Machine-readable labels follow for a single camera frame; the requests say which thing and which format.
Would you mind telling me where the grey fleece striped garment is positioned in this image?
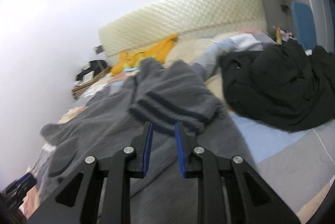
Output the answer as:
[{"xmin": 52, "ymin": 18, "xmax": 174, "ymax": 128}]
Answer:
[{"xmin": 40, "ymin": 58, "xmax": 254, "ymax": 223}]

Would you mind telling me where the cardboard box nightstand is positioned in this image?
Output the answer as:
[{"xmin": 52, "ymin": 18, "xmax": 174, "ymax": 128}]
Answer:
[{"xmin": 72, "ymin": 67, "xmax": 111, "ymax": 100}]

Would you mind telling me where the black bag on nightstand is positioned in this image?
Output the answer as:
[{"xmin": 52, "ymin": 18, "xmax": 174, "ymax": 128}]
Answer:
[{"xmin": 76, "ymin": 60, "xmax": 108, "ymax": 81}]

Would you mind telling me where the yellow pillow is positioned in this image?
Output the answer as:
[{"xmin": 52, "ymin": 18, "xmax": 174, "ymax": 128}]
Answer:
[{"xmin": 110, "ymin": 34, "xmax": 178, "ymax": 76}]

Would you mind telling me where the black garment pile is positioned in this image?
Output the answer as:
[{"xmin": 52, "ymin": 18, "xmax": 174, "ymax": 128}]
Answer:
[{"xmin": 220, "ymin": 40, "xmax": 334, "ymax": 132}]

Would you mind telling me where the patchwork pastel duvet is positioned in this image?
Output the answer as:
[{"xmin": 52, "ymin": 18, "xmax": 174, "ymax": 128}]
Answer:
[{"xmin": 18, "ymin": 31, "xmax": 335, "ymax": 217}]

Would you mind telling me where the cream quilted headboard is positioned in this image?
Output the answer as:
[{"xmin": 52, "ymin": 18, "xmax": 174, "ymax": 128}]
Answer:
[{"xmin": 98, "ymin": 0, "xmax": 267, "ymax": 63}]

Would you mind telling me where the blue chair back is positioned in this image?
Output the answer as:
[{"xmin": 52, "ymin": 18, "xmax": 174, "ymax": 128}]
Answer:
[{"xmin": 291, "ymin": 1, "xmax": 317, "ymax": 50}]

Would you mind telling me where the wall socket plate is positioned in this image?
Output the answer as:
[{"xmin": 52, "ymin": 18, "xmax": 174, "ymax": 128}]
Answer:
[{"xmin": 94, "ymin": 45, "xmax": 104, "ymax": 55}]

